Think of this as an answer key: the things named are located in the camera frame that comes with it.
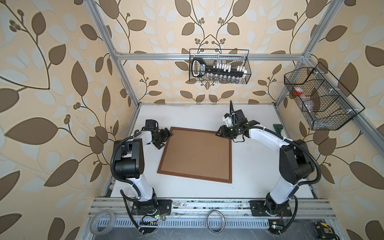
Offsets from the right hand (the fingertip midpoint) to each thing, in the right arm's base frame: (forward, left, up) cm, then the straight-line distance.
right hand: (218, 135), depth 90 cm
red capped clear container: (+12, -43, +23) cm, 51 cm away
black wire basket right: (+5, -52, +23) cm, 57 cm away
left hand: (+5, +30, -6) cm, 31 cm away
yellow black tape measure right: (-48, -43, -8) cm, 65 cm away
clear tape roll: (-40, +62, -8) cm, 74 cm away
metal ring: (-42, +2, -6) cm, 42 cm away
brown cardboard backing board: (-7, +13, -10) cm, 18 cm away
